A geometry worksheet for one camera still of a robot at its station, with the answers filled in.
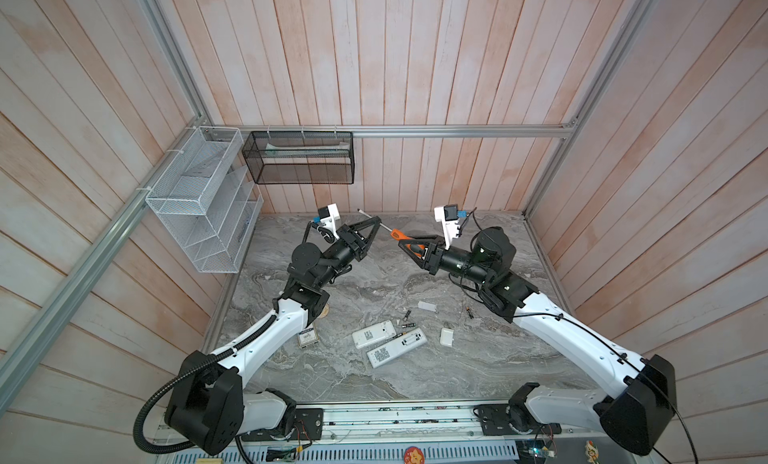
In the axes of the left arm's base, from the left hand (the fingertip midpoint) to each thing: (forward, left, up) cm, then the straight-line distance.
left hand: (384, 225), depth 66 cm
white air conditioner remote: (-10, +2, -37) cm, 38 cm away
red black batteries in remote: (-7, -8, -38) cm, 39 cm away
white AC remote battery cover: (-11, -19, -38) cm, 44 cm away
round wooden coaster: (-17, +13, -9) cm, 23 cm away
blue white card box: (-12, +22, -36) cm, 43 cm away
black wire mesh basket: (+44, +29, -13) cm, 54 cm away
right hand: (-4, -4, -2) cm, 6 cm away
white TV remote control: (-15, -4, -36) cm, 39 cm away
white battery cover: (-1, -15, -38) cm, 41 cm away
